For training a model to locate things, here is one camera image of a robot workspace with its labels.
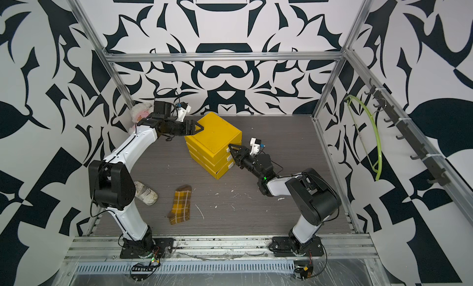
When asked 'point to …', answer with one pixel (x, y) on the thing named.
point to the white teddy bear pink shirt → (138, 110)
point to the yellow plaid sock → (180, 209)
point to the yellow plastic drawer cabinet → (208, 147)
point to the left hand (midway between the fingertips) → (197, 126)
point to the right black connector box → (307, 272)
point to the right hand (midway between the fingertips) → (227, 146)
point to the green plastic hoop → (379, 164)
